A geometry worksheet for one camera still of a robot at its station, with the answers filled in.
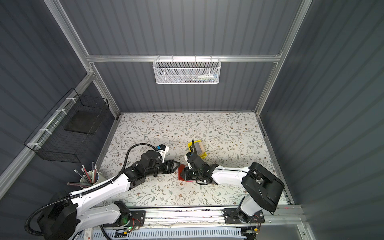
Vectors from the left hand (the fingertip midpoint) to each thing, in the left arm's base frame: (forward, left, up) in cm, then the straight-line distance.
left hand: (178, 164), depth 80 cm
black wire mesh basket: (+22, +53, +17) cm, 60 cm away
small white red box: (-27, +42, -11) cm, 51 cm away
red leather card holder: (-3, -1, -6) cm, 6 cm away
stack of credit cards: (+13, -13, -7) cm, 20 cm away
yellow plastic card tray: (+17, -6, -9) cm, 20 cm away
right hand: (-3, -1, -8) cm, 9 cm away
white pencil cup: (-3, +46, -4) cm, 46 cm away
